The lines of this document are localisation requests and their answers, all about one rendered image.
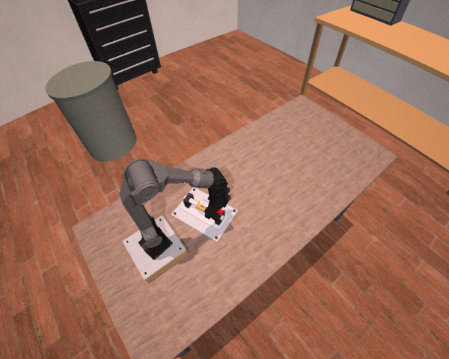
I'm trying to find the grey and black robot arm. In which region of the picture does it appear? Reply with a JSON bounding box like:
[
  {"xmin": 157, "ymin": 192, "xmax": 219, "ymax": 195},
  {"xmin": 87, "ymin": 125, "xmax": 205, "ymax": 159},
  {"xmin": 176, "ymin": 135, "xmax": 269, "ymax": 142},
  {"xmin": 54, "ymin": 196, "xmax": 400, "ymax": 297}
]
[{"xmin": 120, "ymin": 159, "xmax": 228, "ymax": 260}]

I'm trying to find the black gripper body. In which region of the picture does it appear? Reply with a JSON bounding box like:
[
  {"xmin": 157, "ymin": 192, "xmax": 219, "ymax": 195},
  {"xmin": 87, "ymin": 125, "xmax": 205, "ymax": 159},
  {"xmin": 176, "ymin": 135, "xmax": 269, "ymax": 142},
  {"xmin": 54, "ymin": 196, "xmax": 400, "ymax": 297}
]
[{"xmin": 205, "ymin": 187, "xmax": 230, "ymax": 220}]

